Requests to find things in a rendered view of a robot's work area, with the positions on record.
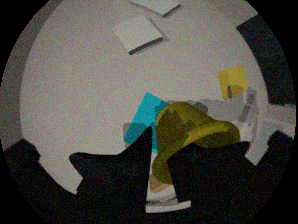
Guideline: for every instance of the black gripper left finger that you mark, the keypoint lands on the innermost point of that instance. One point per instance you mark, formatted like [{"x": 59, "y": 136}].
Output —
[{"x": 130, "y": 168}]

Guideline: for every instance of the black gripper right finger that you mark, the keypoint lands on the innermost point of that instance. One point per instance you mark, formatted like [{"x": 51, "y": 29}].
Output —
[{"x": 190, "y": 166}]

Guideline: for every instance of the yellow flat block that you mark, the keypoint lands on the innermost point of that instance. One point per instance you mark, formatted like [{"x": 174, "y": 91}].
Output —
[{"x": 232, "y": 82}]

